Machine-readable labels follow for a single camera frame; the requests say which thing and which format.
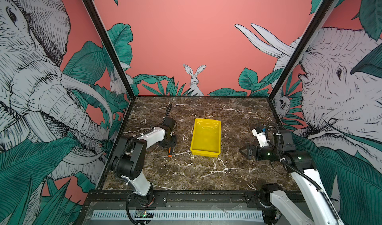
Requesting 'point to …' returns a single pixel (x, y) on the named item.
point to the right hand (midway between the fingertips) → (245, 148)
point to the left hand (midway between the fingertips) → (173, 141)
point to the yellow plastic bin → (206, 139)
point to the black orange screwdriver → (170, 151)
